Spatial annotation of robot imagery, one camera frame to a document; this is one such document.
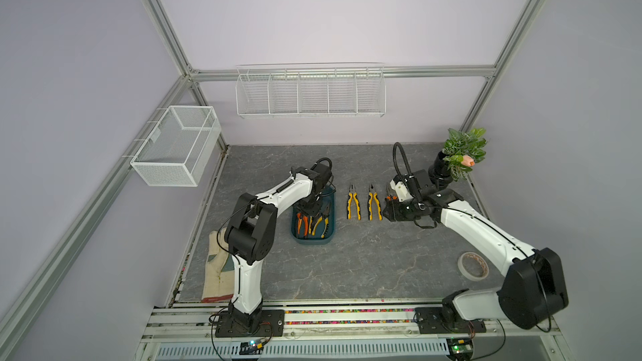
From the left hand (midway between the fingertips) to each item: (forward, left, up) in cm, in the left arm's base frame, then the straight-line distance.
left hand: (304, 210), depth 92 cm
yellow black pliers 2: (-1, -8, -5) cm, 9 cm away
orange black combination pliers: (-3, 0, -4) cm, 5 cm away
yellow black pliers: (+8, -20, -5) cm, 22 cm away
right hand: (-6, -30, +6) cm, 31 cm away
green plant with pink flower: (+8, -56, +19) cm, 60 cm away
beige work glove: (-22, +29, -5) cm, 37 cm away
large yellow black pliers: (+8, -28, -5) cm, 30 cm away
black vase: (+9, -53, +5) cm, 54 cm away
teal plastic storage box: (-10, -4, -5) cm, 12 cm away
